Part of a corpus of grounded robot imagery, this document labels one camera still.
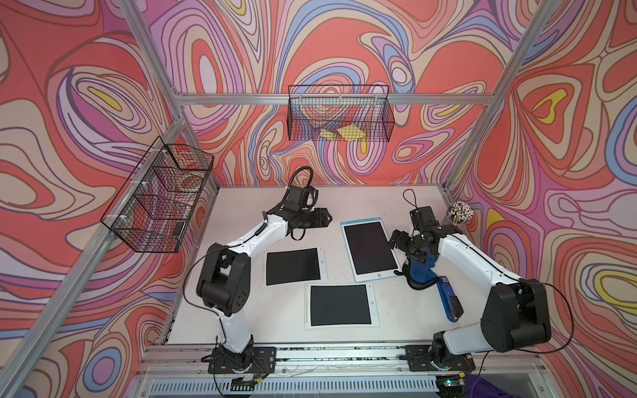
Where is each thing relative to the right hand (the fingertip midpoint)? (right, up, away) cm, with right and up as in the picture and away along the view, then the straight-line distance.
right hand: (398, 255), depth 87 cm
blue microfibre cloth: (+9, -7, +1) cm, 11 cm away
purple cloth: (+14, -32, -22) cm, 41 cm away
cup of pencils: (+21, +15, 0) cm, 26 cm away
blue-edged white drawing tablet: (-8, -1, +9) cm, 12 cm away
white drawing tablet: (-21, -17, -3) cm, 27 cm away
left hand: (-25, +13, +3) cm, 28 cm away
